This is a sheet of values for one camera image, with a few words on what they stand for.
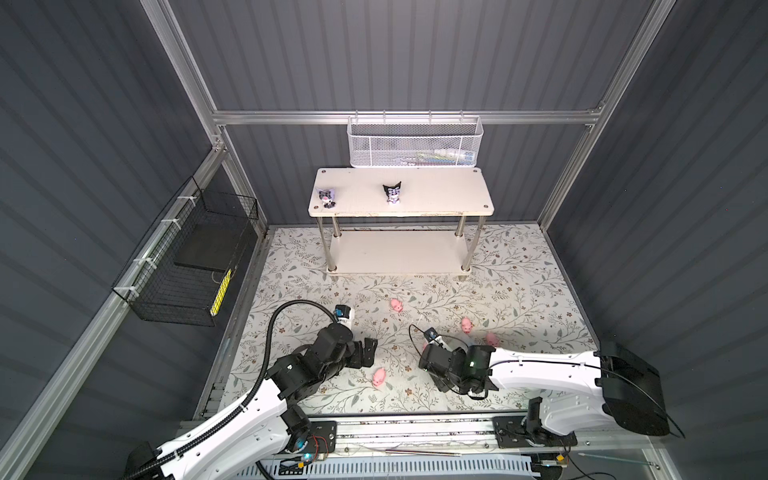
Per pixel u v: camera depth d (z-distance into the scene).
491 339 0.89
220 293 0.69
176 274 0.72
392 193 0.75
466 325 0.91
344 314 0.68
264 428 0.60
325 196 0.74
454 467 0.77
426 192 0.83
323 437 0.73
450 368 0.61
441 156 0.93
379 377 0.82
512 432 0.73
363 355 0.69
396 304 0.96
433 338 0.73
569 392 0.48
